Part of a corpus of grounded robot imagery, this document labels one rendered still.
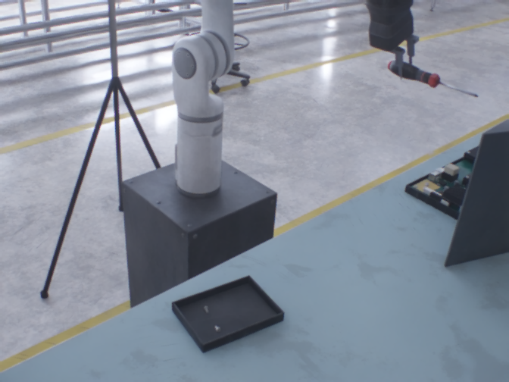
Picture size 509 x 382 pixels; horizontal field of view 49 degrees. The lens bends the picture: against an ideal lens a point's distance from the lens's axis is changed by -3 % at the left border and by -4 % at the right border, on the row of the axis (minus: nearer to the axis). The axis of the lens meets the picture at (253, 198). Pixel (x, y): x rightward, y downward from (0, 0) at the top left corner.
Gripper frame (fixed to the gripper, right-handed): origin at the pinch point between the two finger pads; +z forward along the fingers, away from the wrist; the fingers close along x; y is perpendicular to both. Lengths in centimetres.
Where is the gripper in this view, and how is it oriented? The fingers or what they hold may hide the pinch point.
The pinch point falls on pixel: (405, 74)
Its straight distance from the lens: 101.4
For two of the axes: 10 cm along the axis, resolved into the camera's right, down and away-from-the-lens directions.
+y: -6.9, -4.2, 5.9
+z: 2.1, 6.7, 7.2
